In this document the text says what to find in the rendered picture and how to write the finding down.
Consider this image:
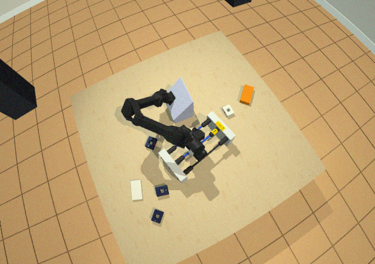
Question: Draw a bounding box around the orange rectangular block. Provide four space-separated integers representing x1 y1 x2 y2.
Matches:
240 85 254 105

